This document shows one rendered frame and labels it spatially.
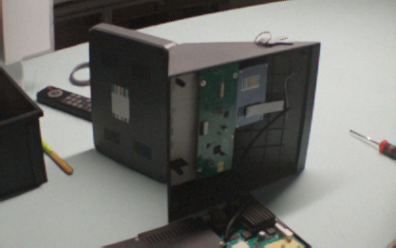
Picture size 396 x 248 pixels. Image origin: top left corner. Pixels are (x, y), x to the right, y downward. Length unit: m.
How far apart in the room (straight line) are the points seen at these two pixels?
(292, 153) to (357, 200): 0.13
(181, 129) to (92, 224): 0.18
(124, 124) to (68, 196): 0.14
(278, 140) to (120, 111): 0.23
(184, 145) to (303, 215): 0.19
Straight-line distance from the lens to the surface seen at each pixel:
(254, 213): 0.70
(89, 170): 0.83
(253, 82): 0.72
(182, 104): 0.67
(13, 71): 1.07
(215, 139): 0.71
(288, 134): 0.81
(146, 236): 0.67
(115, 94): 0.79
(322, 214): 0.77
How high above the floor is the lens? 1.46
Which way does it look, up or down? 27 degrees down
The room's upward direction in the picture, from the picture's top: 2 degrees clockwise
